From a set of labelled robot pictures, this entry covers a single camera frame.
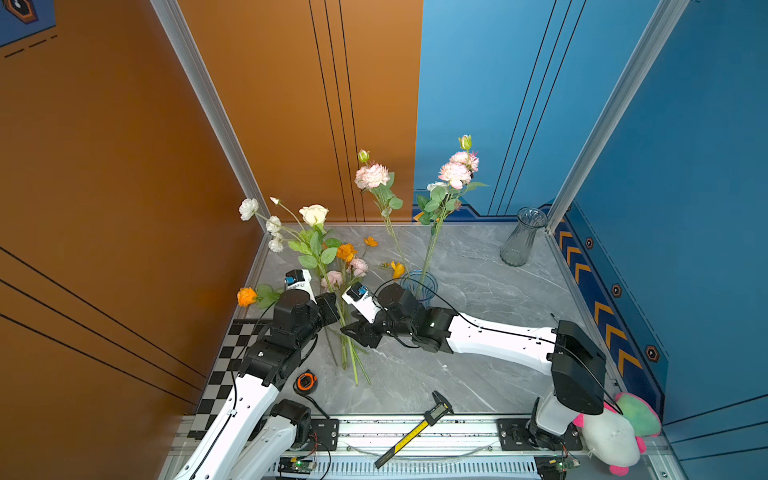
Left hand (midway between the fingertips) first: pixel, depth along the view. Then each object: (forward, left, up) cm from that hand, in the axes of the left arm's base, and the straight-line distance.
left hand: (337, 292), depth 75 cm
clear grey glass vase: (+33, -60, -19) cm, 71 cm away
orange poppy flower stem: (+23, -16, -21) cm, 35 cm away
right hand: (-7, -3, -3) cm, 8 cm away
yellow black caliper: (-22, -26, -22) cm, 40 cm away
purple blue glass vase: (-2, -21, +8) cm, 22 cm away
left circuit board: (-34, +9, -23) cm, 42 cm away
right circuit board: (-34, -53, -23) cm, 67 cm away
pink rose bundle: (+15, +6, -18) cm, 24 cm away
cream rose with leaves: (+9, +4, +6) cm, 12 cm away
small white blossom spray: (+17, +24, +11) cm, 32 cm away
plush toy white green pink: (-29, -65, -14) cm, 73 cm away
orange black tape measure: (-16, +8, -19) cm, 27 cm away
